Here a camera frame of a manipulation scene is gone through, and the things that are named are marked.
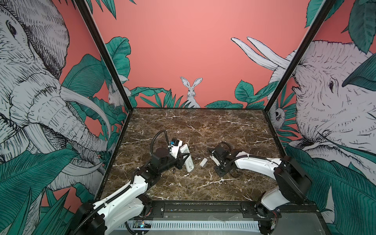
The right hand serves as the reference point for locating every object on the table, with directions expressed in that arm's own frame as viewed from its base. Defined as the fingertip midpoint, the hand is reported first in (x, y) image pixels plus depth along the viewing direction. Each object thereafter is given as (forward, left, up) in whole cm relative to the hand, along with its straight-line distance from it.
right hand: (217, 169), depth 87 cm
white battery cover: (+5, +9, -1) cm, 10 cm away
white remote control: (0, +17, +8) cm, 19 cm away
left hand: (+3, +17, +16) cm, 24 cm away
